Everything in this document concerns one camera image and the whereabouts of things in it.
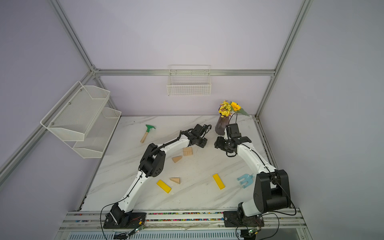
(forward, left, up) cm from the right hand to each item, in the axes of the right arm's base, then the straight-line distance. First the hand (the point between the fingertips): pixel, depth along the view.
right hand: (220, 146), depth 89 cm
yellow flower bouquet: (+18, -5, +14) cm, 23 cm away
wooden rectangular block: (-6, +19, +9) cm, 22 cm away
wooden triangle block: (-3, +28, -9) cm, 30 cm away
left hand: (+11, +10, -10) cm, 18 cm away
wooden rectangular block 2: (+2, +20, -10) cm, 22 cm away
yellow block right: (-17, +2, -11) cm, 20 cm away
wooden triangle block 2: (-16, +26, -10) cm, 33 cm away
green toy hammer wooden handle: (+22, +50, -7) cm, 55 cm away
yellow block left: (-20, +33, -10) cm, 40 cm away
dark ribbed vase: (+19, -4, +3) cm, 19 cm away
